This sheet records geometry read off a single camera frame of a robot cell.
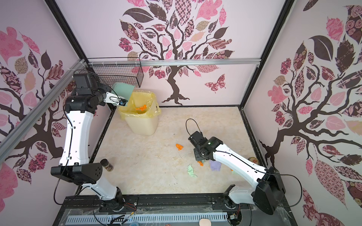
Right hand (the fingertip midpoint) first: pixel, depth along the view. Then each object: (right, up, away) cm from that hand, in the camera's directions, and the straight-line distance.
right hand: (201, 152), depth 81 cm
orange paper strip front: (+1, -9, +7) cm, 11 cm away
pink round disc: (0, -31, -13) cm, 34 cm away
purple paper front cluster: (+10, -10, +6) cm, 15 cm away
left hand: (-52, +36, -12) cm, 64 cm away
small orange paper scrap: (-14, 0, +14) cm, 20 cm away
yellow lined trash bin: (-35, +23, +1) cm, 42 cm away
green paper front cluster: (-6, -13, +4) cm, 15 cm away
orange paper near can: (-40, +28, +17) cm, 52 cm away
